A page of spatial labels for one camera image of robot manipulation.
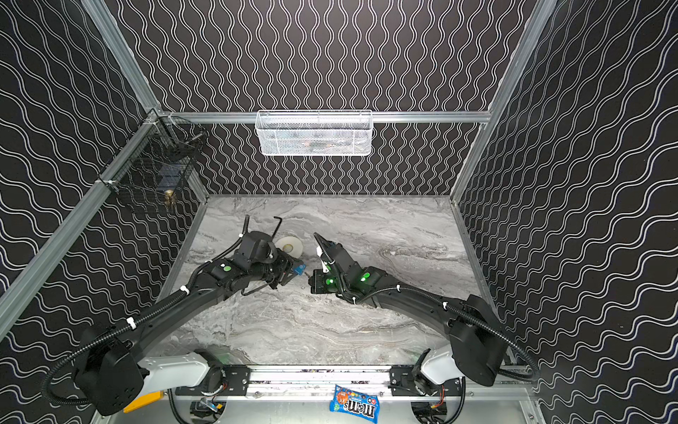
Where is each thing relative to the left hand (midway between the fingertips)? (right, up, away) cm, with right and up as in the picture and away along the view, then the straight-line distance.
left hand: (311, 265), depth 77 cm
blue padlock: (-4, -2, +3) cm, 5 cm away
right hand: (-1, -6, +3) cm, 6 cm away
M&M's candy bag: (+13, -36, -7) cm, 39 cm away
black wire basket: (-57, +32, +17) cm, 68 cm away
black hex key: (-17, +11, +33) cm, 39 cm away
